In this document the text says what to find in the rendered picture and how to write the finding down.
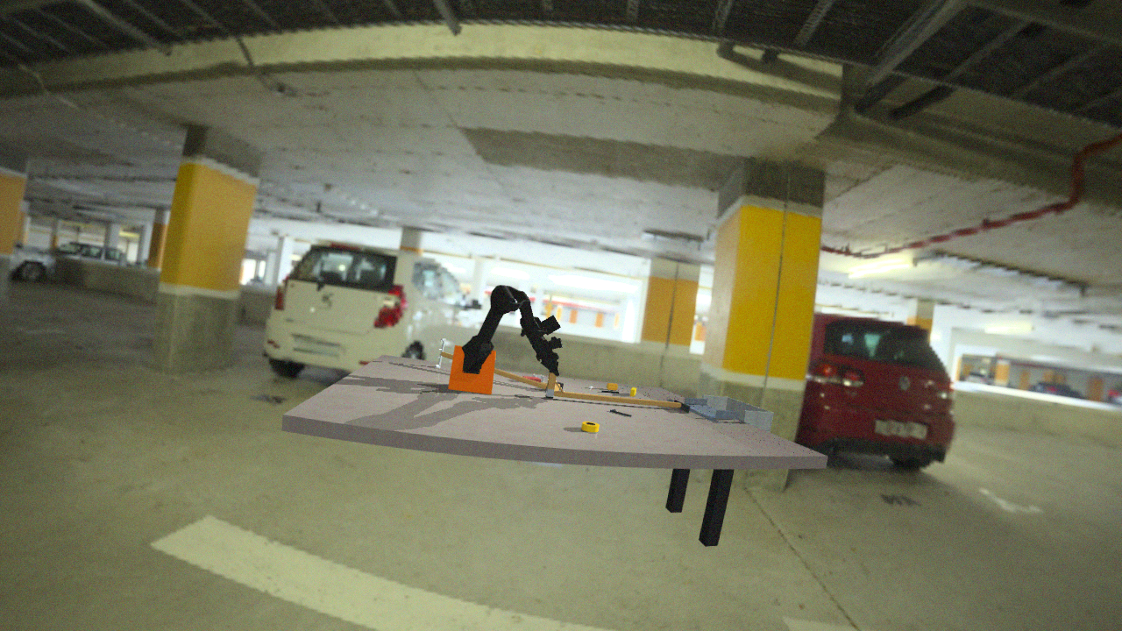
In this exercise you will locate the long wooden-handled scraper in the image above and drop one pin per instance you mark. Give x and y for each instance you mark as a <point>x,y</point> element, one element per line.
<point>551,387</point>

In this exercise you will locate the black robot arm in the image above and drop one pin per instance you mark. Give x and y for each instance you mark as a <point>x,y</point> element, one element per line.
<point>503,301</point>

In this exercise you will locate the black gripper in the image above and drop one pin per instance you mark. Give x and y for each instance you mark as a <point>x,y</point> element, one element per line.
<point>549,360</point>

